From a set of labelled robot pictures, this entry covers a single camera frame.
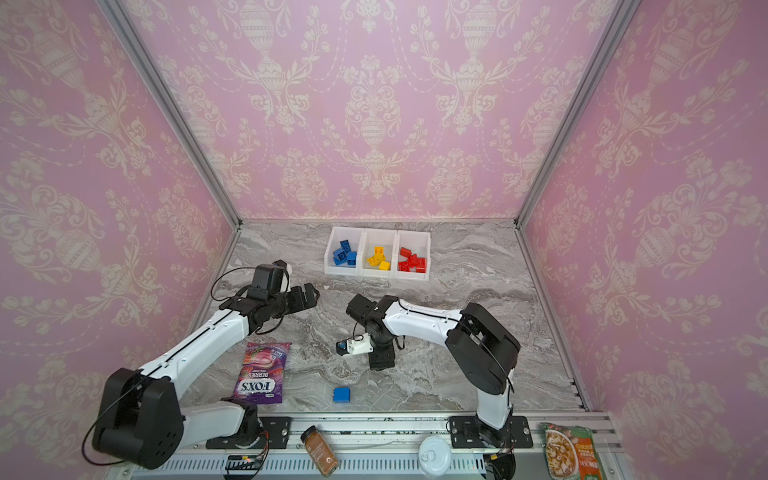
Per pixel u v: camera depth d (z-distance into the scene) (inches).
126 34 28.5
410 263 42.0
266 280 26.1
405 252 42.8
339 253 41.0
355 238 44.3
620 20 27.2
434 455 26.3
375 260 41.7
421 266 41.6
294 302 30.5
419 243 44.1
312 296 32.2
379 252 40.9
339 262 41.4
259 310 24.4
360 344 29.9
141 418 16.0
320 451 26.9
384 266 40.6
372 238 44.1
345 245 44.2
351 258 41.8
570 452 28.1
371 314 25.3
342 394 32.0
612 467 27.6
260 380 31.5
